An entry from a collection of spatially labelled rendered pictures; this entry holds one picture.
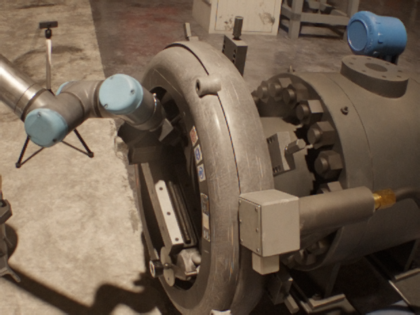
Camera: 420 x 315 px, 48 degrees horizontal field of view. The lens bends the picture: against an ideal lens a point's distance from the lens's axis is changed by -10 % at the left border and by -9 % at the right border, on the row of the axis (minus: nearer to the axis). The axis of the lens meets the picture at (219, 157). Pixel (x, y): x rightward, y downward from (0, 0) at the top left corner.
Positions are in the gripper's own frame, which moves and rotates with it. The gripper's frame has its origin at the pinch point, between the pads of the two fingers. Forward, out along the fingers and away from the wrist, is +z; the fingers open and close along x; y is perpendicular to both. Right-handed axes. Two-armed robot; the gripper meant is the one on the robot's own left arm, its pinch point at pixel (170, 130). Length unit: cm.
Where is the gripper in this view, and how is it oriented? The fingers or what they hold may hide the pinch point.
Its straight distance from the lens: 143.0
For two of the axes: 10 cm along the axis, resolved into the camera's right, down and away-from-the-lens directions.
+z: 2.7, 2.1, 9.4
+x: -6.3, -7.0, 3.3
